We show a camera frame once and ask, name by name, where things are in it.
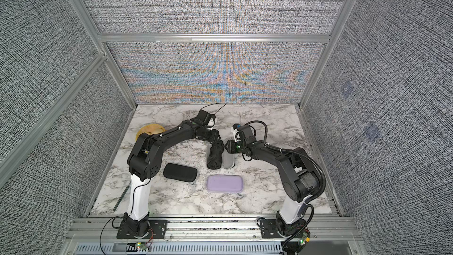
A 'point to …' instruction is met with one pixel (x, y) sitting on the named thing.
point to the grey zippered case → (180, 172)
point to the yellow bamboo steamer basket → (153, 128)
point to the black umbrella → (214, 158)
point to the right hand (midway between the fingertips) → (228, 140)
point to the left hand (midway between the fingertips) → (219, 135)
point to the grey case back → (229, 159)
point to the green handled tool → (121, 198)
